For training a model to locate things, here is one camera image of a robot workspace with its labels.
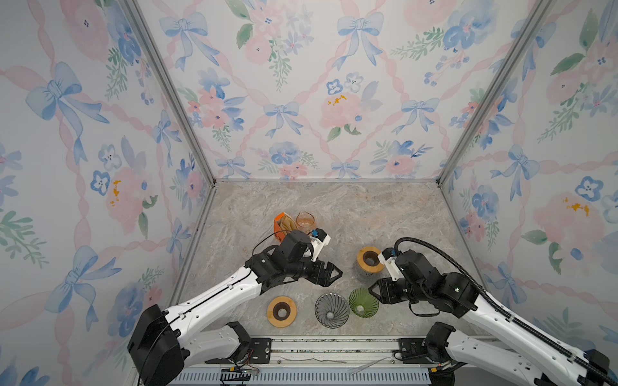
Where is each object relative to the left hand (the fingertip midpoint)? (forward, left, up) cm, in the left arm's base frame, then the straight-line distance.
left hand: (334, 268), depth 72 cm
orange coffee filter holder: (+20, +18, -7) cm, 28 cm away
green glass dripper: (-4, -11, -18) cm, 21 cm away
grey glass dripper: (-8, 0, -16) cm, 18 cm away
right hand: (-4, -12, -4) cm, 13 cm away
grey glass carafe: (+2, -13, -12) cm, 18 cm away
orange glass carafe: (+29, +10, -16) cm, 34 cm away
